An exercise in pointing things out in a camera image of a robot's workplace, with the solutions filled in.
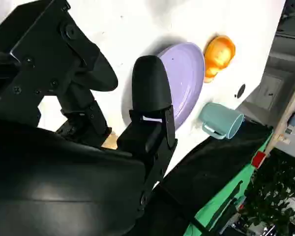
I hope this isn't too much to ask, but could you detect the grey cabinet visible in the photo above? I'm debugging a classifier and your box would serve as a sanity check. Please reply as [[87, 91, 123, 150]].
[[257, 73, 284, 112]]

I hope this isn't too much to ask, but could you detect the green board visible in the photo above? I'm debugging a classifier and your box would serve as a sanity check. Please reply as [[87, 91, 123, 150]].
[[185, 137, 271, 236]]

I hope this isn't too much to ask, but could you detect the lilac plate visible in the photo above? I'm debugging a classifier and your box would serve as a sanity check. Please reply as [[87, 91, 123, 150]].
[[121, 41, 206, 132]]

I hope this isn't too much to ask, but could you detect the orange and white bread roll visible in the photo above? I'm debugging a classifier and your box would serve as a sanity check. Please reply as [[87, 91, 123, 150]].
[[202, 35, 236, 84]]

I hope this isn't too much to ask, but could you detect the green leafy plant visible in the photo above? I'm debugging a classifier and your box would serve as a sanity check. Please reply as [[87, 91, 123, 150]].
[[243, 152, 295, 236]]

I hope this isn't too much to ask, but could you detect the black cloth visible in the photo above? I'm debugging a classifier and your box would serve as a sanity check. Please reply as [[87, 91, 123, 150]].
[[142, 120, 274, 236]]

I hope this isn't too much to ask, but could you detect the pale green mug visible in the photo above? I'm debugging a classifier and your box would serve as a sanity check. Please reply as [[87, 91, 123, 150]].
[[199, 102, 245, 141]]

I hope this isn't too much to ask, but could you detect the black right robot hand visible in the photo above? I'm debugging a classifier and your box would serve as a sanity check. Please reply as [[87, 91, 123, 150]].
[[0, 0, 178, 236]]

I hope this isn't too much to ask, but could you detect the red block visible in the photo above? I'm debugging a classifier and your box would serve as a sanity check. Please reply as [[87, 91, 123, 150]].
[[251, 151, 266, 169]]

